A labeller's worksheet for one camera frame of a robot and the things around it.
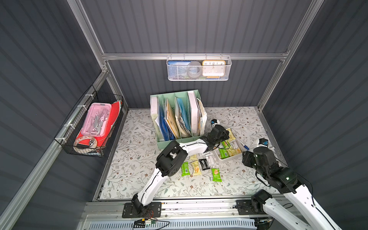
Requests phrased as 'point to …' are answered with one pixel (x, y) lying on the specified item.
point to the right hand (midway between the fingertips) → (249, 154)
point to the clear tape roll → (93, 145)
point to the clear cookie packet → (211, 162)
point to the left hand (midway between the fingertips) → (230, 131)
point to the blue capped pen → (245, 146)
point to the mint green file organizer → (176, 116)
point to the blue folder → (167, 132)
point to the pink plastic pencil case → (97, 120)
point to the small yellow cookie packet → (193, 157)
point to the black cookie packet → (204, 164)
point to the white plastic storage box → (229, 149)
